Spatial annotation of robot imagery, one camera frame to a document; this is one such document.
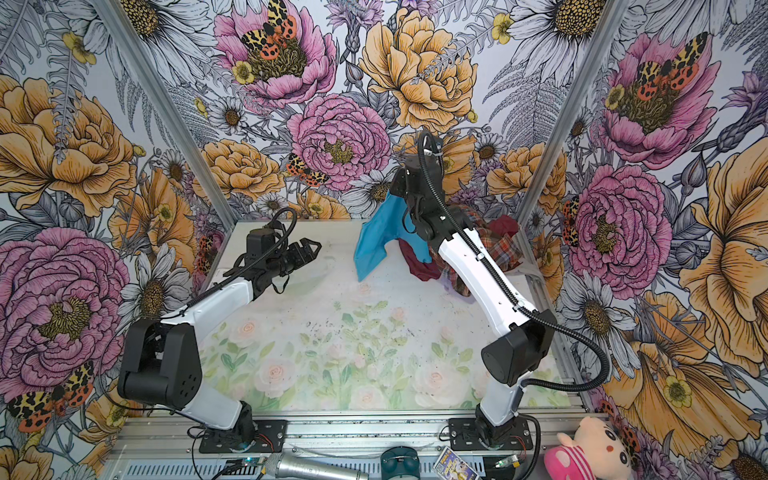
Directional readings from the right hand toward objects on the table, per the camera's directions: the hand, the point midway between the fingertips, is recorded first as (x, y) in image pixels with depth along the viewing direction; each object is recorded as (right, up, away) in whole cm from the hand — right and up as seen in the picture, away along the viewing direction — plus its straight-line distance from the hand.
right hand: (403, 177), depth 75 cm
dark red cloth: (+4, -20, +26) cm, 33 cm away
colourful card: (+10, -67, -6) cm, 68 cm away
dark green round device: (-1, -62, -11) cm, 63 cm away
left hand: (-26, -20, +16) cm, 37 cm away
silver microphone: (-26, -66, -7) cm, 71 cm away
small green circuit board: (+25, -67, -3) cm, 72 cm away
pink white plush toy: (+42, -62, -8) cm, 75 cm away
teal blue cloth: (-4, -11, +10) cm, 16 cm away
